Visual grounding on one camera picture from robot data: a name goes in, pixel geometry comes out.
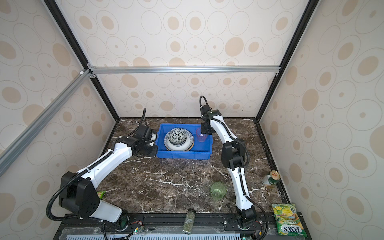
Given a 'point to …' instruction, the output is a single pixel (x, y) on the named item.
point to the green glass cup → (218, 190)
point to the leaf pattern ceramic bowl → (177, 136)
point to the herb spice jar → (189, 220)
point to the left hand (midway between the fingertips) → (159, 149)
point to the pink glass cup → (201, 137)
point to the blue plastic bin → (199, 150)
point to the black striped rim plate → (186, 146)
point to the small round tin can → (275, 177)
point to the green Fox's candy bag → (287, 221)
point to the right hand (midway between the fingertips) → (207, 131)
